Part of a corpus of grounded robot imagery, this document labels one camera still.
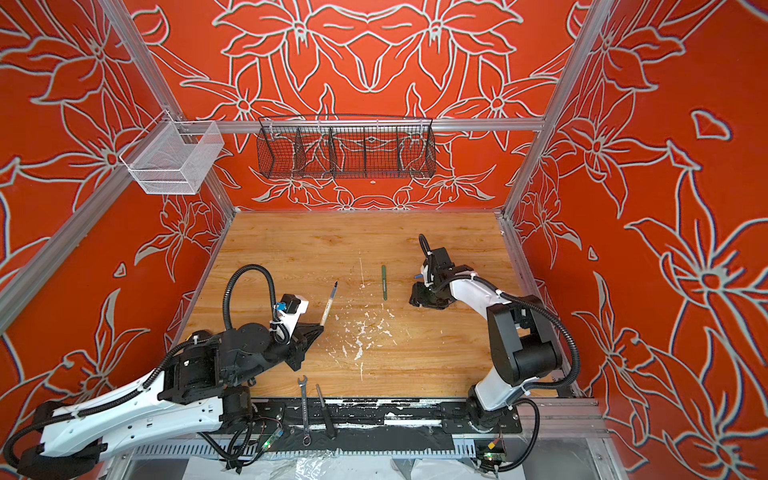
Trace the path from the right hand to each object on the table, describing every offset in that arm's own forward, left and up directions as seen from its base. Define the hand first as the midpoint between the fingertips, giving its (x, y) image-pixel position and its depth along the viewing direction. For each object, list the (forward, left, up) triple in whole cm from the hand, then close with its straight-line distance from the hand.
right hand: (414, 298), depth 91 cm
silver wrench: (-36, +29, -2) cm, 46 cm away
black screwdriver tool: (-32, +24, -2) cm, 40 cm away
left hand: (-17, +23, +20) cm, 35 cm away
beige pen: (-13, +21, +24) cm, 35 cm away
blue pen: (+10, -2, -3) cm, 11 cm away
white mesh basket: (+35, +74, +29) cm, 87 cm away
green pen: (+9, +9, -3) cm, 14 cm away
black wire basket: (+44, +22, +26) cm, 56 cm away
